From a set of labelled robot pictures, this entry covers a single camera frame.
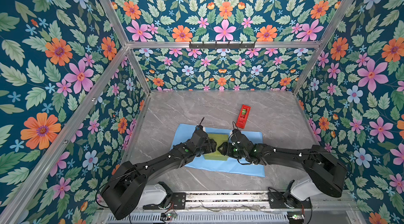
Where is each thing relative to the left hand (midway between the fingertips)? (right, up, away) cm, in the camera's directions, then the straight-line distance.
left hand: (216, 142), depth 83 cm
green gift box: (+2, +1, +4) cm, 5 cm away
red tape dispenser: (+17, +13, +16) cm, 27 cm away
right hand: (+2, -4, +1) cm, 5 cm away
